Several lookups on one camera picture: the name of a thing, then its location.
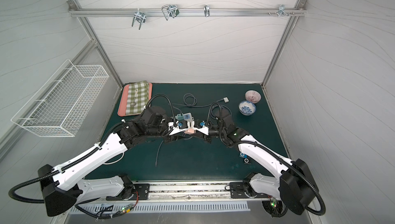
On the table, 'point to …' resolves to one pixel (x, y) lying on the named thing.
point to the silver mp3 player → (226, 99)
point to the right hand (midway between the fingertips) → (192, 129)
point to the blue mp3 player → (241, 154)
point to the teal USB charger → (179, 117)
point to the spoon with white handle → (132, 104)
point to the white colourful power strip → (187, 117)
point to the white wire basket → (64, 105)
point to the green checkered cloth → (137, 97)
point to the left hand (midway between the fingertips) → (183, 128)
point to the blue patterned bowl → (247, 107)
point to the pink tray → (121, 110)
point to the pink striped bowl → (253, 95)
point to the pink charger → (190, 131)
